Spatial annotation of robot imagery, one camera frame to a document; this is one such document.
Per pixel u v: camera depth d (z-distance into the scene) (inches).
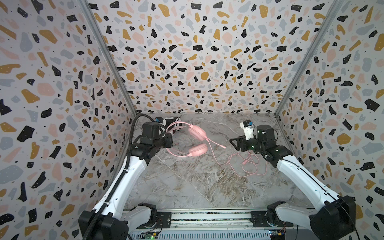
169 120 41.5
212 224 28.8
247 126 27.1
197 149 28.7
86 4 27.1
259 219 29.2
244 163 37.1
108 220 15.0
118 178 17.2
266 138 23.4
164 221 28.8
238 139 27.6
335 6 28.1
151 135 22.0
